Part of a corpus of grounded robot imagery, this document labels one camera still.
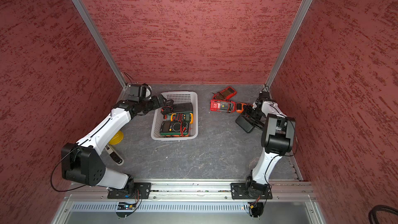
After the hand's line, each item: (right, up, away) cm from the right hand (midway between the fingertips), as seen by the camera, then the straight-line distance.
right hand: (244, 117), depth 97 cm
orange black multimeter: (-43, -10, -8) cm, 45 cm away
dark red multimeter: (-11, +15, +14) cm, 23 cm away
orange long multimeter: (-2, +6, +6) cm, 9 cm away
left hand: (-51, +8, -11) cm, 53 cm away
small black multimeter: (-49, +5, -4) cm, 49 cm away
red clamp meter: (-14, +7, +5) cm, 16 cm away
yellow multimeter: (-40, 0, 0) cm, 40 cm away
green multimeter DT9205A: (-43, -5, -9) cm, 44 cm away
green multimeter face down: (-40, +6, +7) cm, 40 cm away
